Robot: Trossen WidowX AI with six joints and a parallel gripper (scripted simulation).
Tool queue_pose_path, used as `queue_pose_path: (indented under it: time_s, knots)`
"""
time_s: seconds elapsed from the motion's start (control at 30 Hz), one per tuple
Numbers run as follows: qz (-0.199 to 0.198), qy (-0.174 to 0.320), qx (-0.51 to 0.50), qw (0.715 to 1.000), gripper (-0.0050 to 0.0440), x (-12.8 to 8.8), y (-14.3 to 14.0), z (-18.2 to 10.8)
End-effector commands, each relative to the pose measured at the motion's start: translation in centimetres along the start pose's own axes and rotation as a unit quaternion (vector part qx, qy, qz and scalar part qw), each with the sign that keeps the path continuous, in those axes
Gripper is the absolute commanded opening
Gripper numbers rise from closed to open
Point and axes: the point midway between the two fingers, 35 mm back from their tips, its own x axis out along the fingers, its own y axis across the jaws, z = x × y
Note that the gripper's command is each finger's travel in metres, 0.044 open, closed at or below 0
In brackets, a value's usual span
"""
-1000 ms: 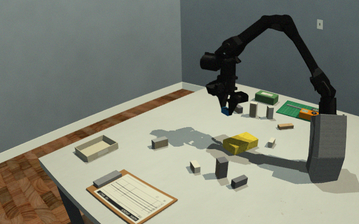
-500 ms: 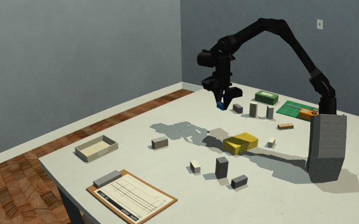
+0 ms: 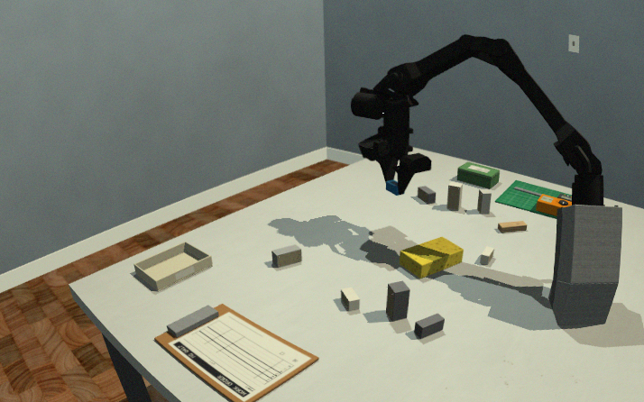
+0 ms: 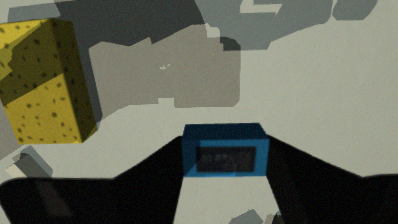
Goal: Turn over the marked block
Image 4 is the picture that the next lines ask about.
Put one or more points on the blue block with black rectangular mark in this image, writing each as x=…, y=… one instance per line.
x=224, y=150

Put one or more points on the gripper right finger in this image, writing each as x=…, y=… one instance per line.
x=309, y=190

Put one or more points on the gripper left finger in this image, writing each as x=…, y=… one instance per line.
x=147, y=193

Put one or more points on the yellow speckled block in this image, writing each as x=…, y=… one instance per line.
x=42, y=83

